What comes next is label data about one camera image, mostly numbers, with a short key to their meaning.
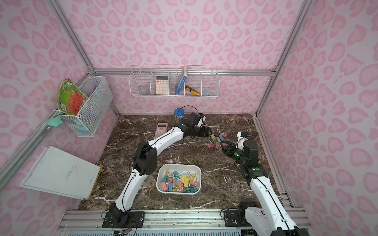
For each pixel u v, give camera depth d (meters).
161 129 1.10
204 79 1.01
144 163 0.60
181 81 0.87
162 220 0.74
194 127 0.81
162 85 0.95
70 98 0.73
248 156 0.59
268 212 0.43
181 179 0.84
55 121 0.62
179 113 0.96
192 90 0.98
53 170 0.32
